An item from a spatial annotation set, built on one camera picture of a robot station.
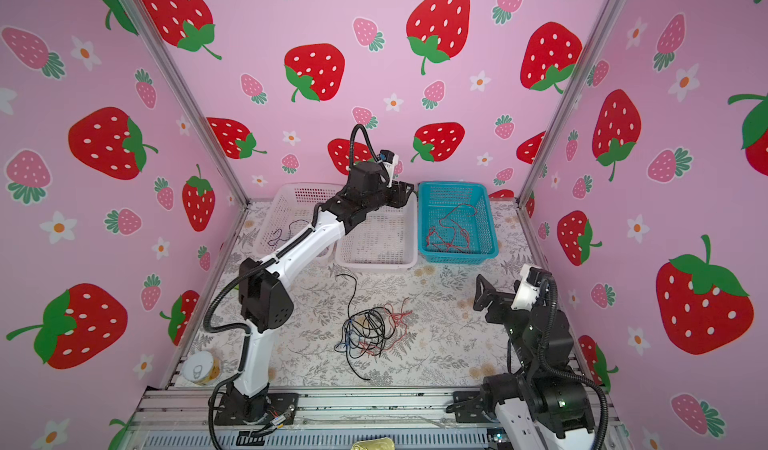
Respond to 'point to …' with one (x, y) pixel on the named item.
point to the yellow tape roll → (201, 368)
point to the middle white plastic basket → (386, 241)
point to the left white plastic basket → (284, 209)
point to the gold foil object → (377, 444)
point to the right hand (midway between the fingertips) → (495, 278)
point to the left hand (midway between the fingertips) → (409, 183)
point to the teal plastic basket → (435, 200)
